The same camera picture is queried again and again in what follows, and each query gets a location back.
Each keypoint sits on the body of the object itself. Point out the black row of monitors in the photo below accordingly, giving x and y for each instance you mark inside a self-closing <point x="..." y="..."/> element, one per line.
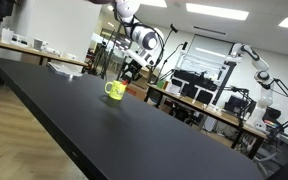
<point x="192" y="83"/>

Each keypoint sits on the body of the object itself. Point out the wooden table with black legs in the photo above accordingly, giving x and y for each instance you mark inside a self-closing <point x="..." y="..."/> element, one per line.
<point x="224" y="117"/>

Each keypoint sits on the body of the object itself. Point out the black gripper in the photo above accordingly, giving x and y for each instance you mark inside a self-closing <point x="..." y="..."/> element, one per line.
<point x="134" y="68"/>

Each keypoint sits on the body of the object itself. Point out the white desktop device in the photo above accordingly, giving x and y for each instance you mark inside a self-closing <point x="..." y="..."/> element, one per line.
<point x="19" y="39"/>

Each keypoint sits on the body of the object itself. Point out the black boom stand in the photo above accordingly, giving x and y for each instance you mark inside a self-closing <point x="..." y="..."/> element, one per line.
<point x="165" y="50"/>

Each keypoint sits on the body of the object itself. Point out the white container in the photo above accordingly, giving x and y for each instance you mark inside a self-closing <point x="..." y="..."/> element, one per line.
<point x="7" y="35"/>

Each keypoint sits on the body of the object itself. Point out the white aluminium frame rack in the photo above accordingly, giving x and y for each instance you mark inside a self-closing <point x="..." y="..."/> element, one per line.
<point x="200" y="65"/>

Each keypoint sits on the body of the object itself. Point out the white idle robot arm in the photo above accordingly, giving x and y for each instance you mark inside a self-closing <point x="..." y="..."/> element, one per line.
<point x="265" y="96"/>

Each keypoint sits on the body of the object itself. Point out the plain cardboard box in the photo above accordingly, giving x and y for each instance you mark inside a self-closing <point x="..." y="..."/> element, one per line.
<point x="136" y="90"/>

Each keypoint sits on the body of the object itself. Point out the small white box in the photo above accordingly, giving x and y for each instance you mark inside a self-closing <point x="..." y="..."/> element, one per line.
<point x="40" y="44"/>

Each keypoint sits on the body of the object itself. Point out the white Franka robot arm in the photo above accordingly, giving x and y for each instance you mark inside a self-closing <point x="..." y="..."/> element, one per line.
<point x="144" y="36"/>

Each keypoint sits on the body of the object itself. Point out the ceiling air vent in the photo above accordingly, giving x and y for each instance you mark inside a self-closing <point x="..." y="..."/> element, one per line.
<point x="210" y="30"/>

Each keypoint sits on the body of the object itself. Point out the black camera tripod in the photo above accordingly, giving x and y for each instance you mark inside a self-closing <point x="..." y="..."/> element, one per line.
<point x="101" y="56"/>

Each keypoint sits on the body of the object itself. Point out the long wooden desk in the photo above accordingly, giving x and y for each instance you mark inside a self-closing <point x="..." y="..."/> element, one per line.
<point x="17" y="47"/>

